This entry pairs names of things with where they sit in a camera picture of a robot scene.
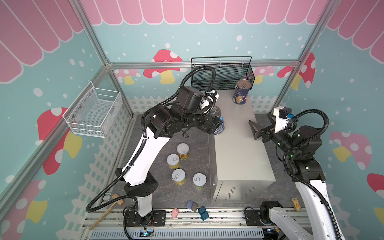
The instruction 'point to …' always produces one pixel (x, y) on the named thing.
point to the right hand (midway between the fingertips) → (259, 118)
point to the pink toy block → (175, 213)
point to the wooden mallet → (120, 202)
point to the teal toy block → (203, 213)
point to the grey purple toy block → (192, 205)
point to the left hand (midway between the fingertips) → (211, 120)
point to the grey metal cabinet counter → (240, 169)
